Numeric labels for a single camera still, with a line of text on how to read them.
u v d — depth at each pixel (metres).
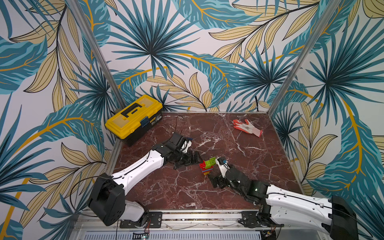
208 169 0.82
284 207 0.50
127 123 0.90
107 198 0.40
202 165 0.78
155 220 0.73
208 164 0.80
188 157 0.70
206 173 0.88
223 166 0.67
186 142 0.66
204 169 0.81
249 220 0.74
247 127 1.11
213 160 0.72
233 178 0.56
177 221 0.75
